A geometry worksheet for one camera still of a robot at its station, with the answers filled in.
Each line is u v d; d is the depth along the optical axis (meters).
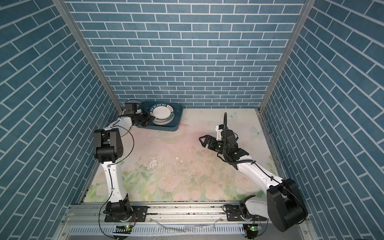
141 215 0.73
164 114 1.12
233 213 0.74
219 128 0.78
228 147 0.64
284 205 0.41
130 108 0.87
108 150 0.60
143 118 0.95
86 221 0.73
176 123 1.10
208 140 0.74
